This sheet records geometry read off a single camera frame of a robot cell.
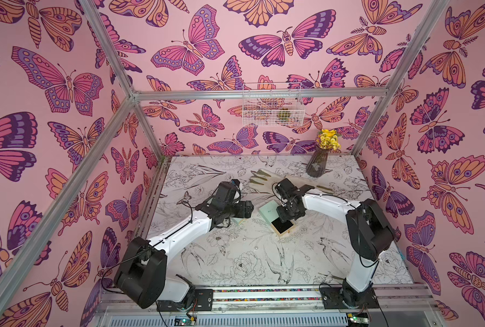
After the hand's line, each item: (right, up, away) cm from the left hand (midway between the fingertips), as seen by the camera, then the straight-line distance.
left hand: (248, 205), depth 86 cm
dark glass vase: (+36, +19, +19) cm, 45 cm away
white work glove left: (+9, +11, +24) cm, 28 cm away
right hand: (+17, -5, +8) cm, 20 cm away
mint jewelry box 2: (-5, -8, +6) cm, 11 cm away
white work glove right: (+39, +5, +18) cm, 44 cm away
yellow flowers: (+36, +29, +7) cm, 47 cm away
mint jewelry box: (+10, -4, +7) cm, 13 cm away
